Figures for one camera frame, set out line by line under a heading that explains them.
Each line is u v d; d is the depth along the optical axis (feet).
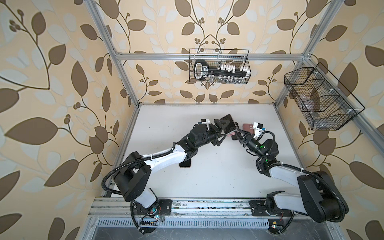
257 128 2.47
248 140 2.33
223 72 2.77
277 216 2.36
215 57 2.98
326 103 2.37
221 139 2.51
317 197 1.39
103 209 2.48
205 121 2.52
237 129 3.45
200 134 1.98
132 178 1.43
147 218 2.38
